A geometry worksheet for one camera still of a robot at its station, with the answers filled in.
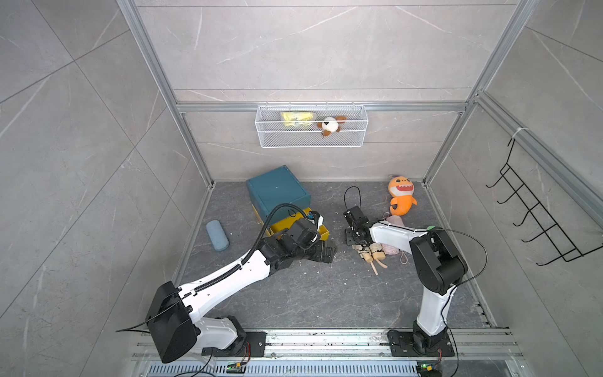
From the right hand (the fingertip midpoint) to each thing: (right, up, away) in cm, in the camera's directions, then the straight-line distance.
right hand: (355, 236), depth 99 cm
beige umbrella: (+3, -6, -9) cm, 11 cm away
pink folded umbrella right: (+18, +7, +2) cm, 19 cm away
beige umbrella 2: (+8, -6, -7) cm, 12 cm away
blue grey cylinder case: (-59, +1, -1) cm, 59 cm away
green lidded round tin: (+32, +4, -1) cm, 32 cm away
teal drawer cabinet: (-32, +21, -10) cm, 40 cm away
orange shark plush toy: (+23, +20, +8) cm, 32 cm away
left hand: (-14, +1, -24) cm, 27 cm away
